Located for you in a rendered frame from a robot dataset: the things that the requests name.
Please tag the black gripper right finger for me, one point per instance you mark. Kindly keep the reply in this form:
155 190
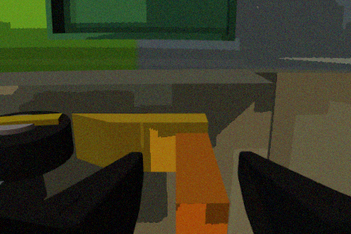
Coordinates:
281 201

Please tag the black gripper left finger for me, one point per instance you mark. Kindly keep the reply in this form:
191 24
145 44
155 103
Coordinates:
106 202

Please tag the green tray floor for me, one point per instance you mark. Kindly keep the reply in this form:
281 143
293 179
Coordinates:
145 16

